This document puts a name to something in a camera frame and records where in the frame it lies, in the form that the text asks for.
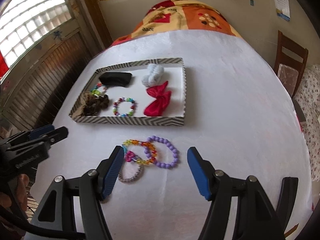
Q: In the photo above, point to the dark wooden slatted door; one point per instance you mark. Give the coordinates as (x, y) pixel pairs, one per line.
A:
(34, 99)

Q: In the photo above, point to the glass block window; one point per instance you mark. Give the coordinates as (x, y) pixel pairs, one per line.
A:
(25, 22)

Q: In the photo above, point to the floral white bedding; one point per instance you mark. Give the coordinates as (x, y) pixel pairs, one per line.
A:
(308, 98)

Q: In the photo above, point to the brown wooden chair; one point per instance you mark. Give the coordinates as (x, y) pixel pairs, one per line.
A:
(290, 62)

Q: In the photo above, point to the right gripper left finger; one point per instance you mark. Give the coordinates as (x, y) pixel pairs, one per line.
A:
(108, 170)

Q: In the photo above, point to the black fuzzy headband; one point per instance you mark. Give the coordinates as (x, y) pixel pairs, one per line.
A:
(111, 79)

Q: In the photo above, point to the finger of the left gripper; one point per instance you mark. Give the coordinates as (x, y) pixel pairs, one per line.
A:
(36, 133)
(55, 135)

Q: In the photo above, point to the white lace tablecloth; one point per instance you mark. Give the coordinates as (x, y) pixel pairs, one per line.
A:
(238, 116)

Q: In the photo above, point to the brown fabric scrunchie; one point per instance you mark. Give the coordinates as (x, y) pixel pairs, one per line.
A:
(94, 104)

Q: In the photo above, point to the red velvet bow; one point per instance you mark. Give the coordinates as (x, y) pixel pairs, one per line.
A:
(161, 100)

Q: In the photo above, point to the white fluffy scrunchie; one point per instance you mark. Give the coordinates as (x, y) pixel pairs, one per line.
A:
(152, 78)

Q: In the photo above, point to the orange patterned blanket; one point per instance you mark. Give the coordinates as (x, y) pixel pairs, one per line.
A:
(173, 15)

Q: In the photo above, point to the striped cardboard tray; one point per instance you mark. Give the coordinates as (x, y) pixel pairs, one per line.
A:
(174, 73)

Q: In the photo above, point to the beige leopard ribbon bow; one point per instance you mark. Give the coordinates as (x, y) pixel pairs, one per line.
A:
(83, 104)

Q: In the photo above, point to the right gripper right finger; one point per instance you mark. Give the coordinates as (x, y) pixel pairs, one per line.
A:
(203, 173)

